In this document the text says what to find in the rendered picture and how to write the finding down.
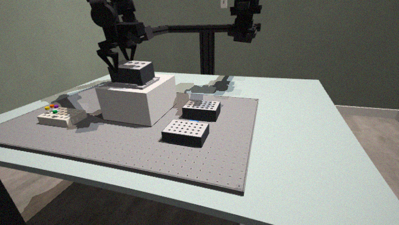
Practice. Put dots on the cream tube rack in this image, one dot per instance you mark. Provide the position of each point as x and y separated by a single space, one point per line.
67 117

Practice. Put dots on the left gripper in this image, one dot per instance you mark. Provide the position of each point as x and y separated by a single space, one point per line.
245 20

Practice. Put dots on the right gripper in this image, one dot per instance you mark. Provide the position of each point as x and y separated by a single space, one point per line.
105 51

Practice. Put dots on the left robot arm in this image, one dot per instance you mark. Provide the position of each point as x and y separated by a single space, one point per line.
243 5

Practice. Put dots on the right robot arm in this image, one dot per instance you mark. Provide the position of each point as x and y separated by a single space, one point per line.
104 13

